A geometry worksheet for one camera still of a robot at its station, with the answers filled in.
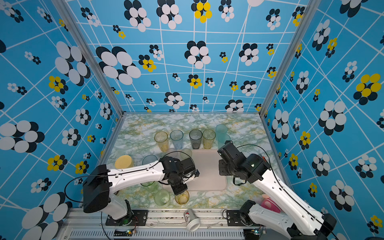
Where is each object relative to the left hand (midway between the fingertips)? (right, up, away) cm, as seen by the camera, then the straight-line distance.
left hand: (183, 190), depth 76 cm
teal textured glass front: (+23, +25, +19) cm, 39 cm away
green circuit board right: (+35, -17, -6) cm, 39 cm away
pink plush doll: (+42, -5, -4) cm, 42 cm away
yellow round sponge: (-39, +10, +17) cm, 44 cm away
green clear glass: (-17, 0, +3) cm, 17 cm away
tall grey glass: (+6, +27, +20) cm, 34 cm away
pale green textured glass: (-12, -6, +4) cm, 14 cm away
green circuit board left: (-26, -18, -6) cm, 32 cm away
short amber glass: (-1, -6, +4) cm, 7 cm away
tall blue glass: (-6, +27, +19) cm, 33 cm away
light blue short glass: (-20, +15, +6) cm, 25 cm away
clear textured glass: (-3, +21, -10) cm, 23 cm away
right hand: (+20, +14, -5) cm, 24 cm away
